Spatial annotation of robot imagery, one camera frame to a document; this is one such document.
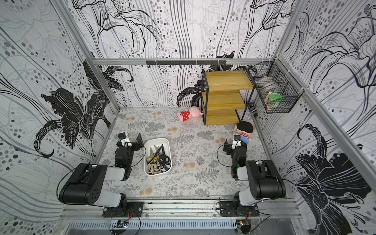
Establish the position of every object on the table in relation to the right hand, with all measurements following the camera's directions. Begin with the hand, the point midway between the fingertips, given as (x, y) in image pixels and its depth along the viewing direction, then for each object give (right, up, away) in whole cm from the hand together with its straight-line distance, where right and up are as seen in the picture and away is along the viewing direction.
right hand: (236, 138), depth 92 cm
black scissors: (-45, -13, -4) cm, 47 cm away
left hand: (-64, +1, -2) cm, 64 cm away
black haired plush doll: (+7, +5, +5) cm, 10 cm away
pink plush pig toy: (-27, +18, +15) cm, 36 cm away
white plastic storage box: (-55, -4, +4) cm, 56 cm away
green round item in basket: (+17, +23, -14) cm, 31 cm away
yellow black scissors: (-52, -12, -5) cm, 54 cm away
